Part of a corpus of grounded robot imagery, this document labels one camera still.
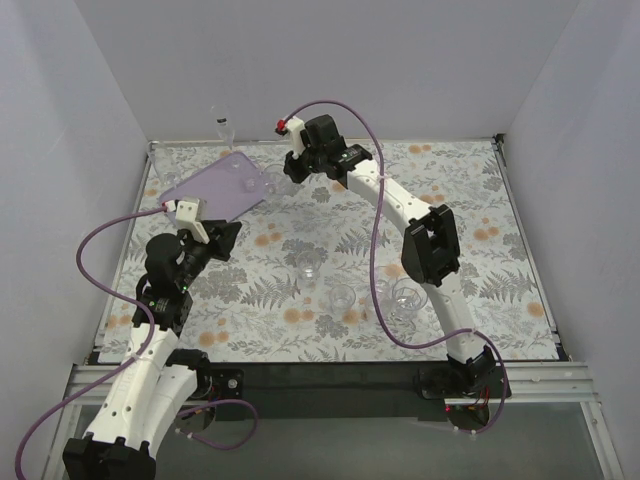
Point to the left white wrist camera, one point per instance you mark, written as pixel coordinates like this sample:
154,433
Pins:
187,215

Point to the purple plastic tray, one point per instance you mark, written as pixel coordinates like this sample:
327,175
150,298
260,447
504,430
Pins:
220,185

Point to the floral patterned tablecloth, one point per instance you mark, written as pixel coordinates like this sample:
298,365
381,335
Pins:
253,308

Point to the large clear tumbler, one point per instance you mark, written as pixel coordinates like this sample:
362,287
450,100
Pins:
408,298
277,184

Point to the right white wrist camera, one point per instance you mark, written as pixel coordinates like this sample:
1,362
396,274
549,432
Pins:
292,129

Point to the clear champagne flute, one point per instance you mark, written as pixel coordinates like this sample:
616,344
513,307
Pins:
224,127

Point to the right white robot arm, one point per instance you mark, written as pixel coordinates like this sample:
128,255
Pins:
430,251

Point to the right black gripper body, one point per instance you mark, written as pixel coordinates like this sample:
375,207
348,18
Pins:
297,167

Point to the clear stemmed glass back left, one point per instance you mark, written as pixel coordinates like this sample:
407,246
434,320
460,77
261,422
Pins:
164,164

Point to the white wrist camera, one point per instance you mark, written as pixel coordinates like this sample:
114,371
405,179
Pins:
187,215
292,129

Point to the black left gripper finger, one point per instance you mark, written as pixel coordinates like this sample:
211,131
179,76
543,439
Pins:
220,248
223,234

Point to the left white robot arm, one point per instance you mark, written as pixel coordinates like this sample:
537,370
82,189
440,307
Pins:
155,376

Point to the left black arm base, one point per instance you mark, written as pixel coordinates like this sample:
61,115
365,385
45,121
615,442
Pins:
224,384

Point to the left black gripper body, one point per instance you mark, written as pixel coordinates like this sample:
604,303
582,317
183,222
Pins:
223,239

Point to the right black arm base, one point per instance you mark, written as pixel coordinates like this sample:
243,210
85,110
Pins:
466,399

